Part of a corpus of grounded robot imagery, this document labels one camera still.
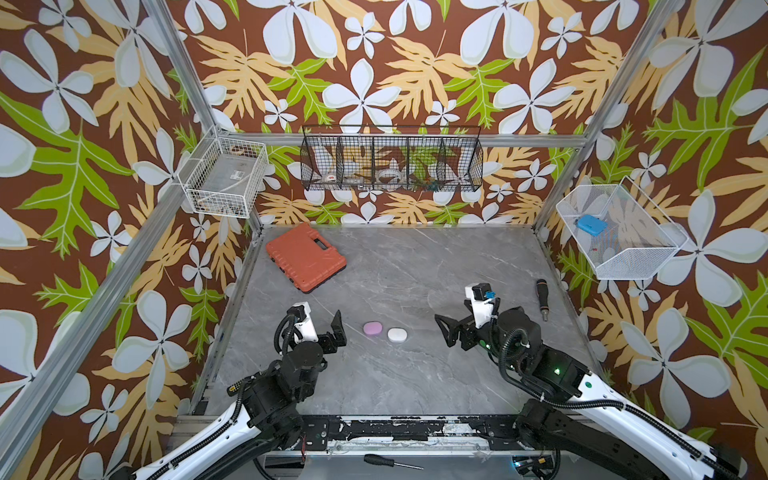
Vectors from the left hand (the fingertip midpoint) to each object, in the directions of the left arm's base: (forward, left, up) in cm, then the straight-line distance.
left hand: (321, 313), depth 74 cm
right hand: (-1, -31, +4) cm, 32 cm away
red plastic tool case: (+31, +12, -16) cm, 36 cm away
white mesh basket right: (+20, -81, +9) cm, 84 cm away
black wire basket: (+51, -18, +12) cm, 55 cm away
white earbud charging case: (+3, -20, -19) cm, 28 cm away
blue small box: (+26, -76, +7) cm, 81 cm away
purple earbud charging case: (+4, -13, -18) cm, 22 cm away
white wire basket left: (+36, +31, +15) cm, 50 cm away
